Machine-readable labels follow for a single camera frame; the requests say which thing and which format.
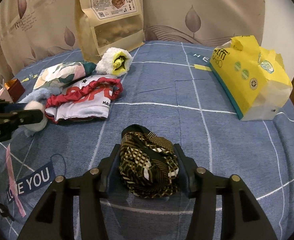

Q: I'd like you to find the yellow tissue pack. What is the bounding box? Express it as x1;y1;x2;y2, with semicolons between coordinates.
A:
209;35;293;122

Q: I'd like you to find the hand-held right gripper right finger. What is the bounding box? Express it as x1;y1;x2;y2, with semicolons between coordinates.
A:
173;143;279;240

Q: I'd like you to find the gold and red tin box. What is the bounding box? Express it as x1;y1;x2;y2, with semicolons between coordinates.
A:
4;78;25;103

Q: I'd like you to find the white fluffy roll yellow inside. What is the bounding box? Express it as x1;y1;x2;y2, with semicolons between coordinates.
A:
96;47;133;76

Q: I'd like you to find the white plush ball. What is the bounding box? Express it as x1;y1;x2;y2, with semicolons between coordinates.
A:
24;101;49;133

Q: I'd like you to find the kraft paper snack bag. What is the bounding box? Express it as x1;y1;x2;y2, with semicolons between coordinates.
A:
73;0;145;64

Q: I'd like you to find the green floral cloth pouch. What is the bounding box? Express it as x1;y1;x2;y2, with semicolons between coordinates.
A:
33;61;98;91

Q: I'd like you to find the white printed cloth red trim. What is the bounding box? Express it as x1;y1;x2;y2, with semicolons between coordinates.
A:
44;76;124;124

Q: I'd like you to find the blue checked bedsheet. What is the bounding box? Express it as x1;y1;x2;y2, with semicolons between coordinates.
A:
0;40;294;240

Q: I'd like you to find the beige leaf print curtain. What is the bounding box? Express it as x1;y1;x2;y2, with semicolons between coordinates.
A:
0;0;267;81

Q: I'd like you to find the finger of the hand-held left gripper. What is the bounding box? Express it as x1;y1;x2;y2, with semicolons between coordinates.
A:
0;109;44;134
0;99;25;114

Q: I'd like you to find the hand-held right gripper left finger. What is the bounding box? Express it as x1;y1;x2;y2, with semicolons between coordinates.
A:
17;143;123;240

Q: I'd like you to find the light blue fluffy towel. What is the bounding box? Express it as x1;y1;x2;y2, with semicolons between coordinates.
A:
17;85;63;137

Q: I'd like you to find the black and gold patterned cloth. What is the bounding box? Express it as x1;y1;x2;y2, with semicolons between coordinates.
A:
119;124;180;200

